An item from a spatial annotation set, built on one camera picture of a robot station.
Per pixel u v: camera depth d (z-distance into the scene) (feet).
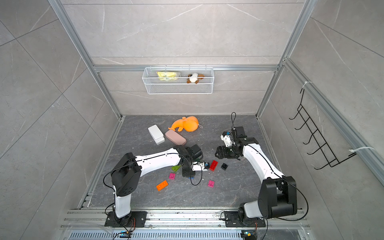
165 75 2.74
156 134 3.34
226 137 2.58
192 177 2.87
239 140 2.01
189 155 2.11
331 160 1.91
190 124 3.49
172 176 2.95
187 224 2.39
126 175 1.58
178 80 2.93
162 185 2.75
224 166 2.97
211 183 2.76
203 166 2.49
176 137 3.44
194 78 2.81
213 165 2.98
